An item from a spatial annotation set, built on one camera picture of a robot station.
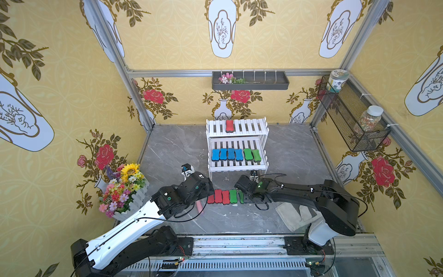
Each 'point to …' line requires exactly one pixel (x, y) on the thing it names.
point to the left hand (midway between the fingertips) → (199, 184)
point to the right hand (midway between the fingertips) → (249, 193)
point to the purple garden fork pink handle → (199, 206)
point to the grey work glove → (291, 218)
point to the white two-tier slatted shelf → (247, 134)
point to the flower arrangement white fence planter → (122, 190)
